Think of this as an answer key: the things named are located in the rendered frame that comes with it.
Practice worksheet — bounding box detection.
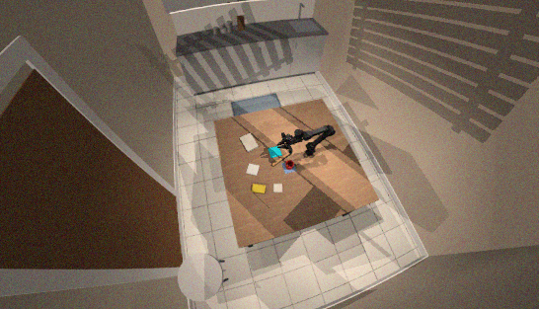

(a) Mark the yellow rectangular block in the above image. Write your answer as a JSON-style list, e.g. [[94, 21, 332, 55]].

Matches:
[[252, 184, 266, 194]]

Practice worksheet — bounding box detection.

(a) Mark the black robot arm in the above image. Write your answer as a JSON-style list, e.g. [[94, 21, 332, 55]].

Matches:
[[285, 124, 335, 156]]

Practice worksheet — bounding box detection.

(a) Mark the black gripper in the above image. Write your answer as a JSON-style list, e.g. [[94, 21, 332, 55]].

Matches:
[[276, 132, 296, 154]]

